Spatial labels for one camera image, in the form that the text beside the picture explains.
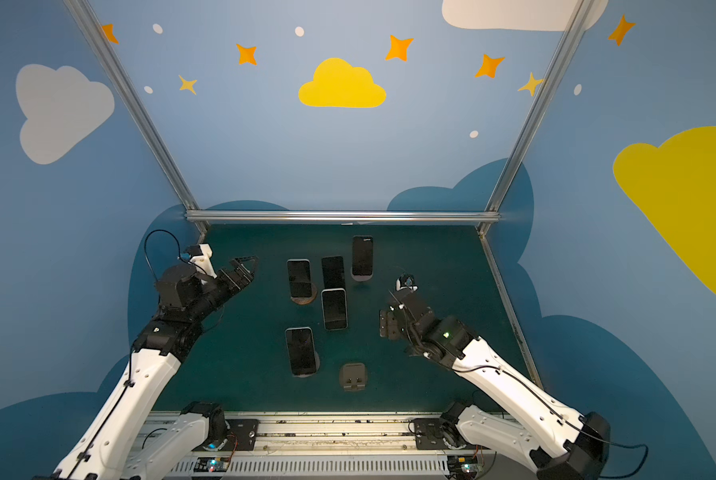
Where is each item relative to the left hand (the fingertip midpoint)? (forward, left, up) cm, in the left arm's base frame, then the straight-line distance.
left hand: (254, 265), depth 73 cm
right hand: (-7, -37, -10) cm, 39 cm away
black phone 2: (+19, -17, -28) cm, 38 cm away
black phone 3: (+20, -27, -19) cm, 39 cm away
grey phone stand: (-19, -25, -24) cm, 40 cm away
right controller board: (-38, -52, -29) cm, 71 cm away
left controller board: (-39, +9, -29) cm, 49 cm away
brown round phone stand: (+7, -8, -29) cm, 30 cm away
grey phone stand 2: (+16, -27, -28) cm, 42 cm away
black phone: (-12, -10, -26) cm, 30 cm away
